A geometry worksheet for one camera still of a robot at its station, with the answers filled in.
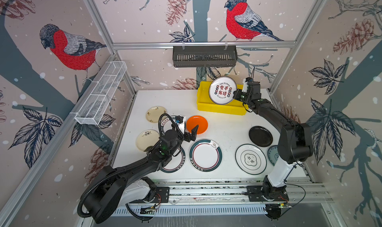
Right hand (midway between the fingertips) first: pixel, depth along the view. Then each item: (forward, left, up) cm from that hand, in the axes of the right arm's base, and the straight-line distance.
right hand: (234, 89), depth 94 cm
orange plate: (-12, +26, -20) cm, 35 cm away
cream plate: (-26, +57, -20) cm, 66 cm away
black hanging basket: (+26, +21, +7) cm, 35 cm away
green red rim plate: (-36, +18, -20) cm, 45 cm away
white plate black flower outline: (-37, -9, -21) cm, 43 cm away
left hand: (-24, +26, -1) cm, 35 cm away
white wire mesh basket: (-15, +76, +11) cm, 79 cm away
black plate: (-22, -17, -20) cm, 34 cm away
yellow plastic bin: (0, +18, -16) cm, 24 cm away
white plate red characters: (+3, +8, -3) cm, 9 cm away
